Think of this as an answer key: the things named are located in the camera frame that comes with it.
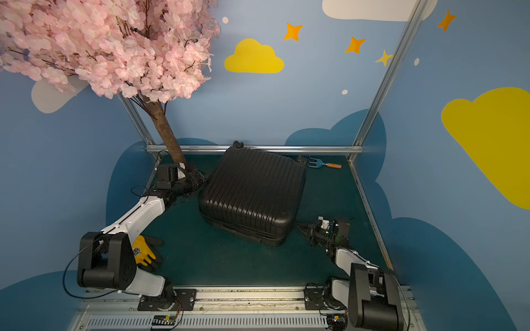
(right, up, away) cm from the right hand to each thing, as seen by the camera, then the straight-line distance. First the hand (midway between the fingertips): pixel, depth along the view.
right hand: (300, 222), depth 86 cm
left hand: (-41, +19, +3) cm, 46 cm away
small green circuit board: (-51, -32, -13) cm, 62 cm away
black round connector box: (+12, -33, -12) cm, 37 cm away
